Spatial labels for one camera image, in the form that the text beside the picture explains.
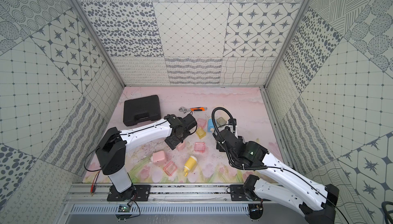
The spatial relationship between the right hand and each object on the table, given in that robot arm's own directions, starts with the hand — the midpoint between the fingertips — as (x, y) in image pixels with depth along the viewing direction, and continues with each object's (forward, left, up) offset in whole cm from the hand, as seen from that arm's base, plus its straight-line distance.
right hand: (226, 139), depth 74 cm
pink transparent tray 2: (-9, +30, -17) cm, 35 cm away
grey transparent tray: (+21, 0, -16) cm, 26 cm away
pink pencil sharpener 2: (-6, +35, -10) cm, 37 cm away
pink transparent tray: (+3, +14, -17) cm, 22 cm away
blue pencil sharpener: (+15, +7, -10) cm, 19 cm away
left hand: (+3, +20, -9) cm, 22 cm away
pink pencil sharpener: (+1, +24, -10) cm, 26 cm away
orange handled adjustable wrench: (+32, +14, -16) cm, 38 cm away
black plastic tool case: (+25, +54, -9) cm, 60 cm away
